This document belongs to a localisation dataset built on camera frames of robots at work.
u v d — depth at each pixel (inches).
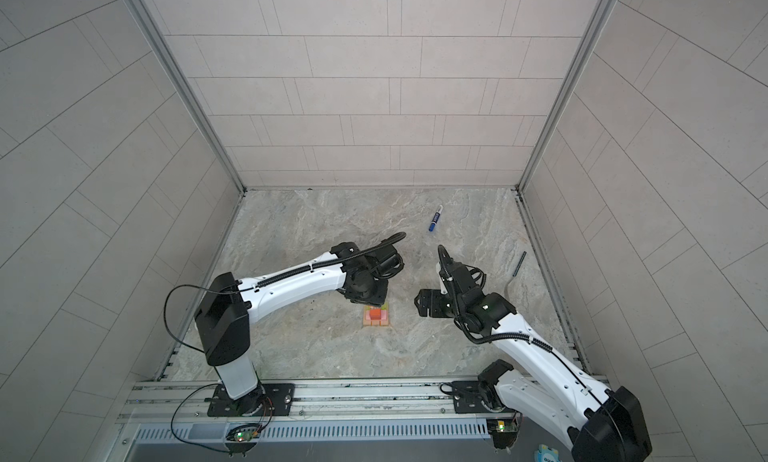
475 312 21.4
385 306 27.8
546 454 24.9
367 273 22.8
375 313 31.5
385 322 32.5
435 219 41.9
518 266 37.2
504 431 26.8
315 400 28.4
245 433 25.2
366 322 32.5
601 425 15.1
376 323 32.5
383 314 32.4
